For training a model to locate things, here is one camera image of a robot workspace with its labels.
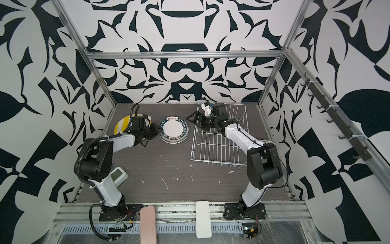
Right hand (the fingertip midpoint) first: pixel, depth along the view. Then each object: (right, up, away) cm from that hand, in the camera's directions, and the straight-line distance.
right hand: (191, 119), depth 84 cm
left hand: (-19, -4, +13) cm, 23 cm away
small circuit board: (+28, -51, -13) cm, 60 cm away
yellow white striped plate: (-48, -4, +22) cm, 53 cm away
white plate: (-11, -6, +16) cm, 21 cm away
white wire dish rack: (+13, -17, +10) cm, 23 cm away
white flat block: (+6, -46, -17) cm, 50 cm away
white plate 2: (-11, -15, +12) cm, 22 cm away
